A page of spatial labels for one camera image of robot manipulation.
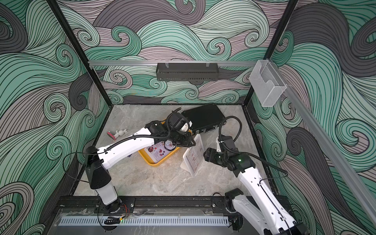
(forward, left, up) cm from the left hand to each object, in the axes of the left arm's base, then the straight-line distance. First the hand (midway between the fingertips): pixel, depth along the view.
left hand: (196, 143), depth 72 cm
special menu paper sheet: (+6, +23, -22) cm, 33 cm away
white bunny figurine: (+19, +50, -19) cm, 57 cm away
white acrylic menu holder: (-7, +5, -9) cm, 13 cm away
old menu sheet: (-2, 0, -11) cm, 11 cm away
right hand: (-3, -6, -9) cm, 11 cm away
